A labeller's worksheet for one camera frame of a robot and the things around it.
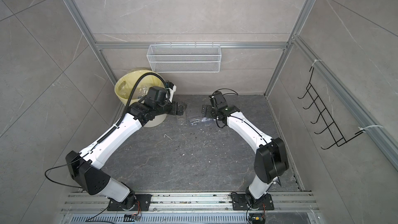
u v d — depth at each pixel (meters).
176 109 0.67
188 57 1.00
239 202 0.73
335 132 0.63
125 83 0.92
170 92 0.66
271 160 0.48
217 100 0.66
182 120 1.01
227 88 0.62
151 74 0.58
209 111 0.78
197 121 1.01
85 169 0.39
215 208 0.73
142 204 0.73
